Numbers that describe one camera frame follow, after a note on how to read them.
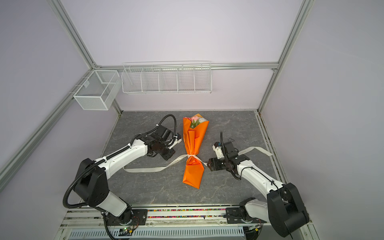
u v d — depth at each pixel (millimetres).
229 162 643
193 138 943
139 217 737
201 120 1054
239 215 737
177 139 772
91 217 754
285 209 410
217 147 790
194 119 1054
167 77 1008
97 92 964
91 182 437
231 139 1015
